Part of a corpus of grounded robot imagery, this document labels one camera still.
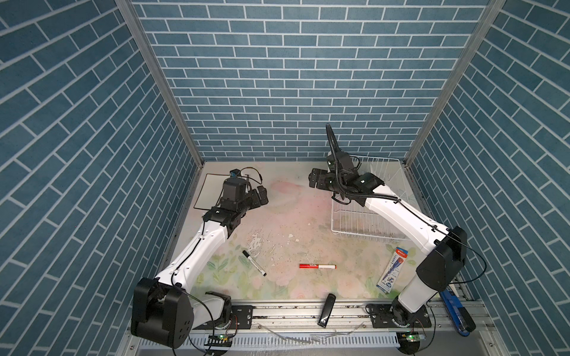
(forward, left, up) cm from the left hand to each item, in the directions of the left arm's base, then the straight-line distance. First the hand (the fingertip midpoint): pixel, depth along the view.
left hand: (257, 191), depth 83 cm
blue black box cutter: (-40, -68, -16) cm, 81 cm away
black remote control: (-37, -24, -17) cm, 48 cm away
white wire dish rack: (-2, -39, -17) cm, 42 cm away
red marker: (-22, -23, -19) cm, 37 cm away
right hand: (+3, -22, +6) cm, 23 cm away
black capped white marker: (-17, +4, -19) cm, 26 cm away
